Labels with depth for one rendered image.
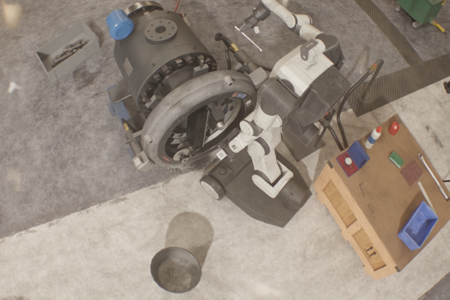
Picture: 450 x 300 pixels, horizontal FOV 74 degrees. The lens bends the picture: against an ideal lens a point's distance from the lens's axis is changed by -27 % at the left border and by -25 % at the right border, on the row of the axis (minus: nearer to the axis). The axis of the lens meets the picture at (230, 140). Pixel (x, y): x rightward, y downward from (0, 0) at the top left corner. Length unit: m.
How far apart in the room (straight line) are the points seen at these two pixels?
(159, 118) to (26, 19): 2.97
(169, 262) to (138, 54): 1.35
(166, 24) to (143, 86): 0.43
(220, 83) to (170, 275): 1.26
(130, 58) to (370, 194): 1.80
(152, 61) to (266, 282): 1.64
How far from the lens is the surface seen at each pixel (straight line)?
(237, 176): 2.66
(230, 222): 2.71
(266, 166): 2.42
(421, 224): 2.67
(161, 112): 2.02
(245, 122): 1.73
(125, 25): 2.36
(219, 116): 2.12
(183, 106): 2.00
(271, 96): 1.51
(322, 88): 1.60
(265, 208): 2.59
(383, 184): 2.60
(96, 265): 2.72
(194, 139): 2.29
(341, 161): 2.53
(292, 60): 1.63
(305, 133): 1.92
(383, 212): 2.52
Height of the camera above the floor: 2.59
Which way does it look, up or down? 61 degrees down
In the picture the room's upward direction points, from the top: 10 degrees clockwise
